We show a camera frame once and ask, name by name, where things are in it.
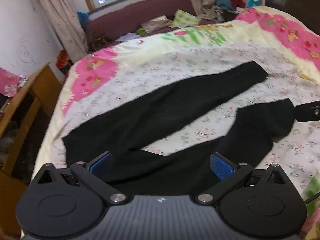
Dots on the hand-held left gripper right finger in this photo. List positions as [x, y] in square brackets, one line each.
[221, 167]

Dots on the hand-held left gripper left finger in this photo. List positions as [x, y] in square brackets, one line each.
[100, 164]

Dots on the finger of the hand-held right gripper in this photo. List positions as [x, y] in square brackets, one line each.
[308, 113]

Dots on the black pants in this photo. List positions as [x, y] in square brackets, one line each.
[150, 105]

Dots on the pink yellow cartoon quilt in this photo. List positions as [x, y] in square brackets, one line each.
[95, 70]

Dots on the wooden side cabinet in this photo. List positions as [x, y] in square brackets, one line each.
[42, 80]

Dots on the red patterned bag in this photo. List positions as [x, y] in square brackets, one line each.
[63, 61]

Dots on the white floral bed sheet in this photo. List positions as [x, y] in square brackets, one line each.
[175, 62]

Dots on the dark wooden furniture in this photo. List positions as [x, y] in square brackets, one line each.
[292, 0]

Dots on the pink floral cloth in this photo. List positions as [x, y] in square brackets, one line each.
[10, 82]

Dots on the brown handbag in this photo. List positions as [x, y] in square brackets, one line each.
[98, 41]

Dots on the white papers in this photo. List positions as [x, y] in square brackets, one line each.
[127, 37]

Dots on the red cloth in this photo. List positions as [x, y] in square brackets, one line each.
[237, 1]

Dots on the blue cloth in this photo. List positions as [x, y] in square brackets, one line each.
[225, 3]

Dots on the small green packet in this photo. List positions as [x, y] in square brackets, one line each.
[141, 31]

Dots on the blue plastic bag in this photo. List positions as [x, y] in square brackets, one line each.
[82, 18]

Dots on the maroon window seat cushion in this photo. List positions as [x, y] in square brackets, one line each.
[120, 17]

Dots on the shiny gold paper bag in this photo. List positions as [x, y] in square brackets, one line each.
[155, 23]

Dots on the green checked cloth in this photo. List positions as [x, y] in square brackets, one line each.
[183, 18]

